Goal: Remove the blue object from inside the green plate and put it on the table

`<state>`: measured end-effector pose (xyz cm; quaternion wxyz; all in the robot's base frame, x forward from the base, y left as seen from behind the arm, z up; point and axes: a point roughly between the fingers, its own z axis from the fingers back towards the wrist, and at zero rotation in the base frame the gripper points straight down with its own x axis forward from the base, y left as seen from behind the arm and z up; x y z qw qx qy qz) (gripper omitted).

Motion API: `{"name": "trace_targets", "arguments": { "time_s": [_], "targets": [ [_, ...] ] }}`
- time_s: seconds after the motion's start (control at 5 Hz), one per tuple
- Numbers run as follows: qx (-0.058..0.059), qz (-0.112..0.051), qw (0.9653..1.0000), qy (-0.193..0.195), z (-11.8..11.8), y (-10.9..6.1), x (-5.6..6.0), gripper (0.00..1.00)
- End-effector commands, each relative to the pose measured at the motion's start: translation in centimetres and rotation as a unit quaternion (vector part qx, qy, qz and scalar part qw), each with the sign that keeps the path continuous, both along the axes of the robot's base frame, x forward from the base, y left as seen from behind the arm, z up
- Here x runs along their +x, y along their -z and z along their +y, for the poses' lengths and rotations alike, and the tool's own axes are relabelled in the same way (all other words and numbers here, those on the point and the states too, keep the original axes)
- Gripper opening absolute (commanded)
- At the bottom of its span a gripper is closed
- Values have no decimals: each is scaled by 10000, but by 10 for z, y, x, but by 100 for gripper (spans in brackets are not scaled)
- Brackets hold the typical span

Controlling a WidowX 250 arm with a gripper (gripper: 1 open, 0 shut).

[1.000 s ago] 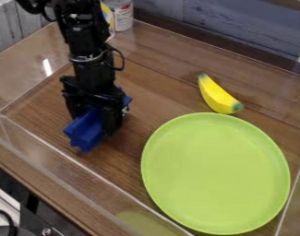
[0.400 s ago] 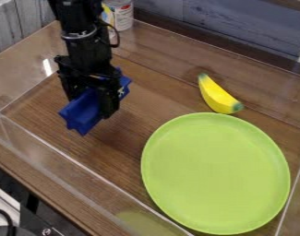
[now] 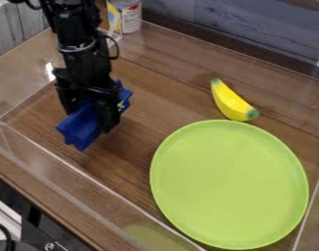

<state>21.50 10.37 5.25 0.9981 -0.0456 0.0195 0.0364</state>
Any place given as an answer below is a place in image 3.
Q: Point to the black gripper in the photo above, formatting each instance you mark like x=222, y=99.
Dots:
x=85, y=79

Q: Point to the blue star-shaped block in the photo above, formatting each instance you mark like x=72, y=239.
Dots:
x=79, y=127

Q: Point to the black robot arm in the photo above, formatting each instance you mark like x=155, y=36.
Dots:
x=75, y=20

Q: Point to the green plate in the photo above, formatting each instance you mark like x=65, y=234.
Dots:
x=230, y=184

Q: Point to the white labelled can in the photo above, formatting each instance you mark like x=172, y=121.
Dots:
x=128, y=12

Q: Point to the yellow toy banana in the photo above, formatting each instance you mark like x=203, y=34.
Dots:
x=233, y=105

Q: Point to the clear acrylic enclosure wall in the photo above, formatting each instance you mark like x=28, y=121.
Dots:
x=95, y=190

